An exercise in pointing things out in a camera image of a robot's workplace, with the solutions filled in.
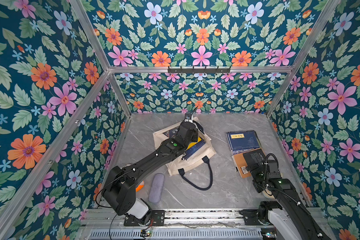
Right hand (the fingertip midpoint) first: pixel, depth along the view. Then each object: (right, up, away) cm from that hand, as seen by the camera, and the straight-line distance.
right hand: (250, 171), depth 83 cm
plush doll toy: (-61, -7, -4) cm, 62 cm away
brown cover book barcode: (0, +4, +7) cm, 8 cm away
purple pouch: (-53, -11, -5) cm, 54 cm away
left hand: (-31, +25, -2) cm, 40 cm away
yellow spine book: (-33, +14, +13) cm, 38 cm away
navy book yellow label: (+1, +16, +16) cm, 22 cm away
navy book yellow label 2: (-32, +10, +13) cm, 36 cm away
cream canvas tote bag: (-41, +2, +8) cm, 41 cm away
